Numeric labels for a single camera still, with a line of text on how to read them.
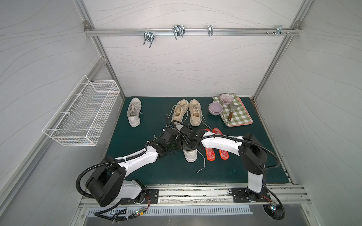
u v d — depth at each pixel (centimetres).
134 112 102
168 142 65
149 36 79
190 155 80
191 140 66
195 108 104
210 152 88
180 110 103
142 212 69
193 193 75
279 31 77
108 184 41
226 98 118
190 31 78
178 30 77
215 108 111
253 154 48
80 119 69
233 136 54
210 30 78
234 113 110
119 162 45
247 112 111
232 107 112
